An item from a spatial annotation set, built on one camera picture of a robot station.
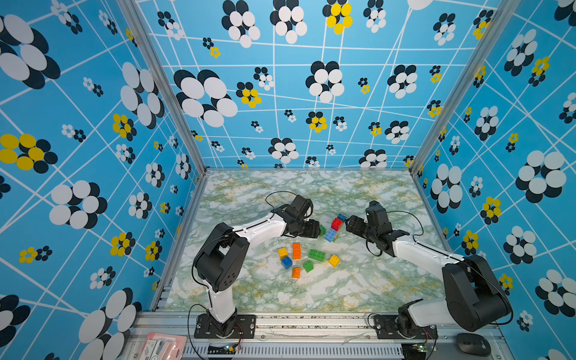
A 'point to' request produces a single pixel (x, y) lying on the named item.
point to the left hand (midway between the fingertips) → (318, 230)
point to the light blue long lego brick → (330, 235)
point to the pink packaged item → (159, 346)
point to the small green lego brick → (308, 266)
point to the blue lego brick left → (286, 262)
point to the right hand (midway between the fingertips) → (355, 222)
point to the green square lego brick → (322, 230)
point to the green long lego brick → (316, 255)
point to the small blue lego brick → (341, 217)
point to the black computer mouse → (473, 343)
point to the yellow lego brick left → (283, 253)
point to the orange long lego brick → (296, 250)
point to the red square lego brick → (336, 223)
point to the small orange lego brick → (296, 273)
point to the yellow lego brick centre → (334, 260)
